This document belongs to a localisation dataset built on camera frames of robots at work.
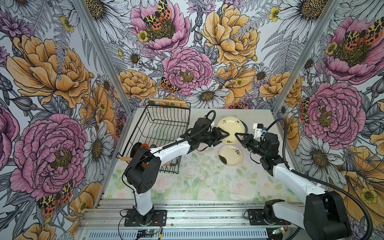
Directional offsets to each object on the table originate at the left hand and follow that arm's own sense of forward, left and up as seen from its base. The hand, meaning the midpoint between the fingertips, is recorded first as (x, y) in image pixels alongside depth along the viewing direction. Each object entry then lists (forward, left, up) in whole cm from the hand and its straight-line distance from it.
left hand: (227, 139), depth 82 cm
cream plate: (+7, -3, +3) cm, 9 cm away
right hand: (0, -4, +1) cm, 4 cm away
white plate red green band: (+22, -19, -16) cm, 33 cm away
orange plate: (+2, +46, -7) cm, 47 cm away
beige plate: (+1, -5, -19) cm, 20 cm away
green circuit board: (-39, +41, -20) cm, 60 cm away
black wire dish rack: (+27, +45, -18) cm, 56 cm away
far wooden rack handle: (+45, +39, -11) cm, 61 cm away
